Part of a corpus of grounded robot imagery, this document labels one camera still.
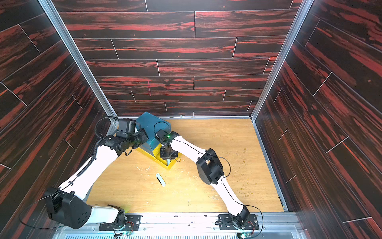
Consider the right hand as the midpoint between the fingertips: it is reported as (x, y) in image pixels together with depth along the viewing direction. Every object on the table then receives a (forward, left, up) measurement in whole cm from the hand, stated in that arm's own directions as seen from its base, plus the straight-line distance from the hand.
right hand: (169, 156), depth 95 cm
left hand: (+2, +8, +19) cm, 21 cm away
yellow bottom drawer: (-5, +3, +1) cm, 6 cm away
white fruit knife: (-14, +3, -3) cm, 15 cm away
